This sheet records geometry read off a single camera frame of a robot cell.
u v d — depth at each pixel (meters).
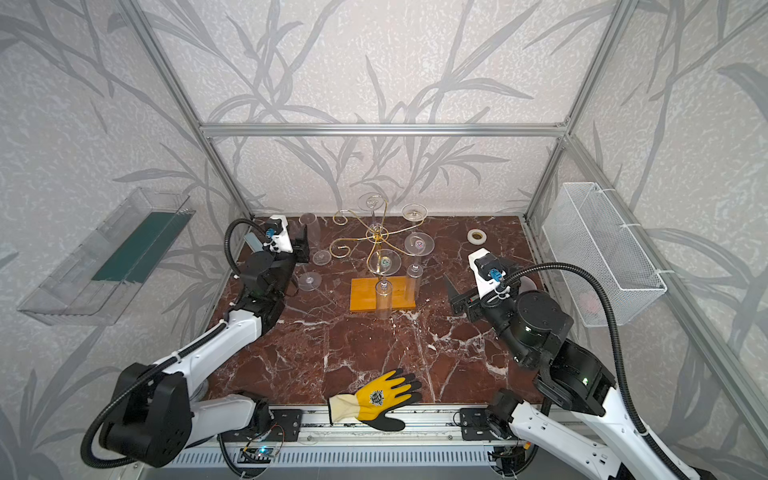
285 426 0.73
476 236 1.14
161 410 0.40
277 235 0.65
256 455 0.72
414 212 0.77
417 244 0.69
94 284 0.64
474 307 0.49
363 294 0.96
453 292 0.51
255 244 1.24
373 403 0.75
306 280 0.88
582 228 0.69
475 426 0.74
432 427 0.76
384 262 0.65
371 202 0.78
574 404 0.39
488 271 0.43
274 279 0.64
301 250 0.71
